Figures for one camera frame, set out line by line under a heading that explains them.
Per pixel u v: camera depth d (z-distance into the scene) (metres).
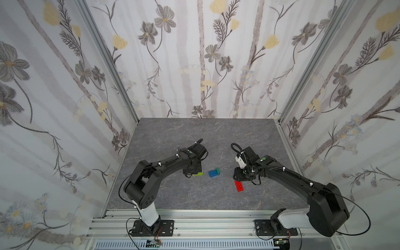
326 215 0.41
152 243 0.71
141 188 0.46
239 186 0.87
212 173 0.92
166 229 0.74
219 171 0.93
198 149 0.74
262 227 0.73
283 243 0.73
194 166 0.75
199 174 0.82
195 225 0.77
